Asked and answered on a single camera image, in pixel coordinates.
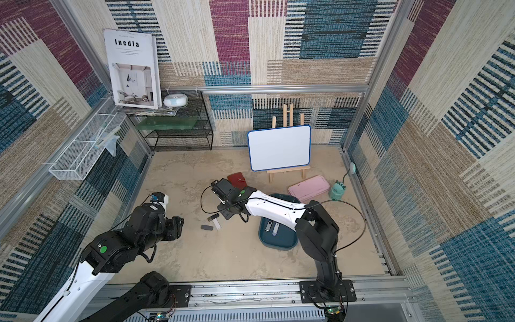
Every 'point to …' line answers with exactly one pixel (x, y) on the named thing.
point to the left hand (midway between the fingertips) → (177, 220)
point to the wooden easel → (274, 125)
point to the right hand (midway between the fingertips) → (226, 205)
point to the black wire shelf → (199, 137)
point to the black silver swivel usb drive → (268, 226)
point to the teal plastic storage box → (277, 234)
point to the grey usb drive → (206, 227)
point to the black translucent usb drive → (212, 217)
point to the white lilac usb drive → (275, 229)
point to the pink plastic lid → (307, 188)
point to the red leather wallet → (237, 180)
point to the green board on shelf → (167, 123)
